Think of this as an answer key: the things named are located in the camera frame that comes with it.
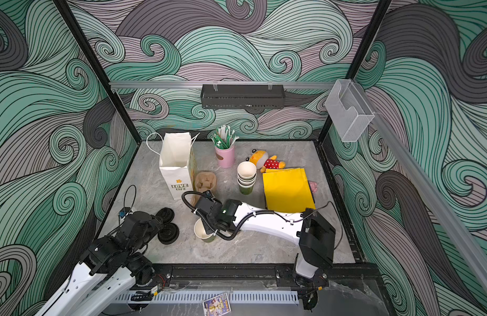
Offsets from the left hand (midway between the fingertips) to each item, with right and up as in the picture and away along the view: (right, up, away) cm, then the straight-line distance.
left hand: (161, 220), depth 75 cm
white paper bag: (-4, +22, +26) cm, 34 cm away
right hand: (+19, -2, +1) cm, 19 cm away
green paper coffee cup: (+14, -7, +7) cm, 17 cm away
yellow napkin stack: (+54, +9, +16) cm, 57 cm away
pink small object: (+67, +10, +20) cm, 71 cm away
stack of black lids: (+1, -8, +6) cm, 10 cm away
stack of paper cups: (+34, +17, +13) cm, 40 cm away
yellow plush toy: (+42, +23, +28) cm, 56 cm away
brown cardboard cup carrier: (+13, +12, +22) cm, 29 cm away
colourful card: (+23, -26, -9) cm, 36 cm away
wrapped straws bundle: (+22, +35, +23) cm, 47 cm away
